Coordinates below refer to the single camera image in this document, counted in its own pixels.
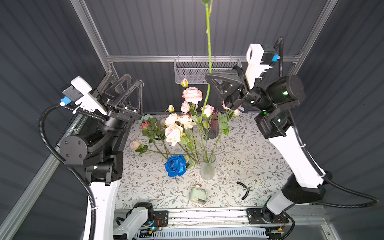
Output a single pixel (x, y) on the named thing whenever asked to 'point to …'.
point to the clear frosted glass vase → (207, 167)
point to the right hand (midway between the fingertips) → (206, 82)
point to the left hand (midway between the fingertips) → (137, 80)
